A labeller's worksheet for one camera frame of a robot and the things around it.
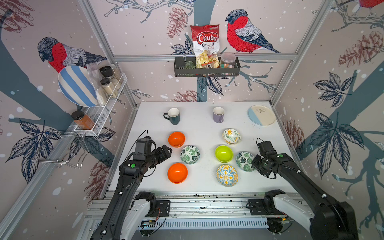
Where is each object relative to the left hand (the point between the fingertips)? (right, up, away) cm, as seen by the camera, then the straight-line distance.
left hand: (169, 149), depth 77 cm
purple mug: (+31, +20, +29) cm, 47 cm away
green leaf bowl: (+10, -7, +15) cm, 20 cm away
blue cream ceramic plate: (+65, +18, +37) cm, 77 cm away
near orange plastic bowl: (+4, -15, +6) cm, 17 cm away
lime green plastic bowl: (+32, -6, +14) cm, 35 cm away
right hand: (+47, -10, +8) cm, 49 cm away
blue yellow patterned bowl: (+32, -17, +7) cm, 37 cm away
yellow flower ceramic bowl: (+39, +3, +24) cm, 46 cm away
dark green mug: (-1, +17, +24) cm, 29 cm away
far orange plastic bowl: (+1, +2, +21) cm, 21 cm away
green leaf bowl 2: (+43, -10, +11) cm, 46 cm away
